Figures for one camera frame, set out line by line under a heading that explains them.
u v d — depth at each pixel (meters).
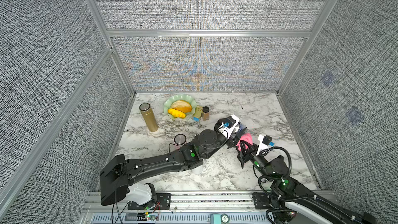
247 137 0.68
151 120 0.90
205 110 0.97
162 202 0.73
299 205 0.58
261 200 0.73
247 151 0.67
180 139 0.71
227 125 0.52
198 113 1.00
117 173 0.45
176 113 1.00
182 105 1.04
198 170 0.80
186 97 1.10
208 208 0.73
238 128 0.58
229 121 0.51
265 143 0.62
